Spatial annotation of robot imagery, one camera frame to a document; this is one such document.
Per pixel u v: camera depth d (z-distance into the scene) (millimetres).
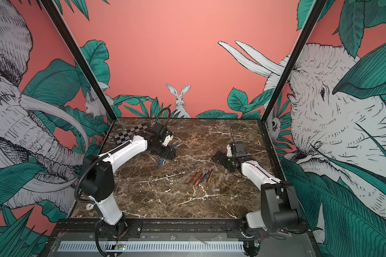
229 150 843
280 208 431
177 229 752
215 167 954
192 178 909
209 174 929
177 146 1037
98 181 464
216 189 874
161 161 978
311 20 725
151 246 703
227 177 907
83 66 901
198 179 907
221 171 933
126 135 1065
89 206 799
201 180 903
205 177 918
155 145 735
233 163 670
